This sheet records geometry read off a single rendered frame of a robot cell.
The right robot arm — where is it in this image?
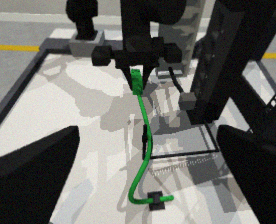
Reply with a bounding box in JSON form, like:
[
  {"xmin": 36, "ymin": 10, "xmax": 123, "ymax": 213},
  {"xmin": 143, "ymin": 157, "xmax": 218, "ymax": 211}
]
[{"xmin": 66, "ymin": 0, "xmax": 187, "ymax": 67}]

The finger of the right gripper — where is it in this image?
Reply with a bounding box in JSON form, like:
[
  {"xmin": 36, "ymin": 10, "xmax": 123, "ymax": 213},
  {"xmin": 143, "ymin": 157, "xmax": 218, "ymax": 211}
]
[
  {"xmin": 142, "ymin": 62, "xmax": 160, "ymax": 90},
  {"xmin": 115, "ymin": 63, "xmax": 133, "ymax": 91}
]

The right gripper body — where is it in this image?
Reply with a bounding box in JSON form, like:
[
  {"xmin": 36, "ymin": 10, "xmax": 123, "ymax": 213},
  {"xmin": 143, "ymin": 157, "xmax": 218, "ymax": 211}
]
[{"xmin": 91, "ymin": 19, "xmax": 182, "ymax": 67}]

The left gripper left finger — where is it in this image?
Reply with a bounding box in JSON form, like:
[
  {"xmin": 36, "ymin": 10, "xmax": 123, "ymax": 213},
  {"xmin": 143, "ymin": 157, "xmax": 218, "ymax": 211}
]
[{"xmin": 0, "ymin": 125, "xmax": 80, "ymax": 224}]

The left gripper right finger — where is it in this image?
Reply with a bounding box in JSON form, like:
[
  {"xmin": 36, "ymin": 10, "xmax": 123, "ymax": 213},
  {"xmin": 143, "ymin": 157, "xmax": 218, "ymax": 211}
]
[{"xmin": 216, "ymin": 125, "xmax": 276, "ymax": 224}]

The black perforated rail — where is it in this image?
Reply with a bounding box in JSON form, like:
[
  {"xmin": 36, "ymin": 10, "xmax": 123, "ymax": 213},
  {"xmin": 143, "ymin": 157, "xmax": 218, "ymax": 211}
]
[{"xmin": 247, "ymin": 93, "xmax": 276, "ymax": 142}]

